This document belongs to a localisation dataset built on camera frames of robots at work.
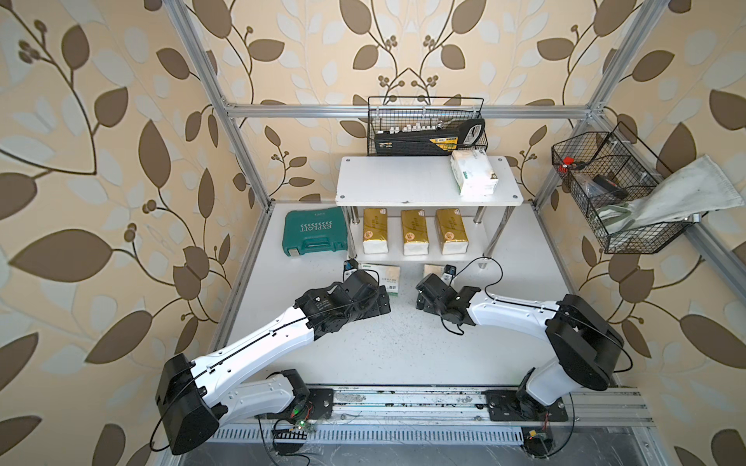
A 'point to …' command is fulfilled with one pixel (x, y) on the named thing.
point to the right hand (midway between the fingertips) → (432, 301)
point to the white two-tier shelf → (422, 183)
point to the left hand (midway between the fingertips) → (379, 302)
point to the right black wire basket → (608, 170)
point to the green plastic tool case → (314, 230)
